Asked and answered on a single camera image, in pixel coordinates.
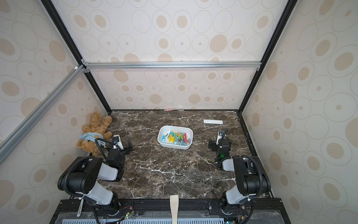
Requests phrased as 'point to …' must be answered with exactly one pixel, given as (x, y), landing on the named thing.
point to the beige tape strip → (174, 202)
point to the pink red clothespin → (185, 138)
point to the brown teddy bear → (96, 130)
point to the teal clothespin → (163, 137)
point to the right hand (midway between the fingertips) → (225, 139)
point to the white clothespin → (167, 133)
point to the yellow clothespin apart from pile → (171, 138)
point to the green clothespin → (181, 136)
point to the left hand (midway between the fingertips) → (125, 137)
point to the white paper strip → (213, 122)
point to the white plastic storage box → (175, 137)
